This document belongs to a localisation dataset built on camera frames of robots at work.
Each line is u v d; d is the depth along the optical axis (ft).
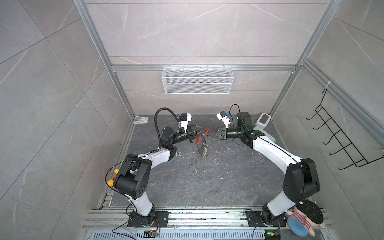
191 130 2.33
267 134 3.49
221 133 2.30
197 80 3.29
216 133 2.46
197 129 2.41
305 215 2.25
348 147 2.11
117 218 2.46
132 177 1.54
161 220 2.41
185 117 2.23
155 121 2.08
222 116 2.41
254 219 2.39
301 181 1.43
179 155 3.21
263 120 3.66
